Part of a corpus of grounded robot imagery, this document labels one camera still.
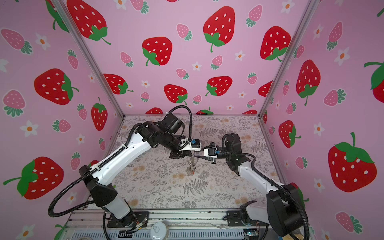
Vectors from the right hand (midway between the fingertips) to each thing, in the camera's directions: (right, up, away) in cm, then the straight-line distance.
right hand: (195, 152), depth 72 cm
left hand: (-2, +1, -2) cm, 3 cm away
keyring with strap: (-1, -5, 0) cm, 5 cm away
